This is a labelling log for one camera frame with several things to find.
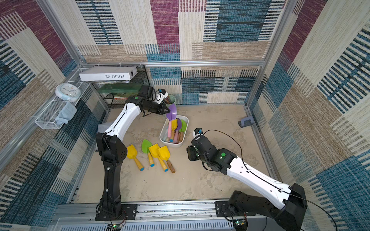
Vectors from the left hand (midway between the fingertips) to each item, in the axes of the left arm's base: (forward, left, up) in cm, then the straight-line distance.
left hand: (168, 109), depth 90 cm
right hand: (-26, -13, -2) cm, 29 cm away
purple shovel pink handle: (-2, -2, -2) cm, 3 cm away
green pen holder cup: (+17, -2, -8) cm, 19 cm away
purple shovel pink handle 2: (-10, -4, -16) cm, 19 cm away
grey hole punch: (+3, -54, -17) cm, 57 cm away
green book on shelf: (+18, +33, +3) cm, 38 cm away
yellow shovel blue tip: (+1, -3, -17) cm, 17 cm away
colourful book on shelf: (+12, +33, 0) cm, 35 cm away
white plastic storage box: (-6, +5, -18) cm, 20 cm away
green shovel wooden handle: (-3, -8, -18) cm, 20 cm away
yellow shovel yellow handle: (-18, +10, -20) cm, 28 cm away
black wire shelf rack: (+16, +38, +1) cm, 41 cm away
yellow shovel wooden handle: (-19, +3, -20) cm, 28 cm away
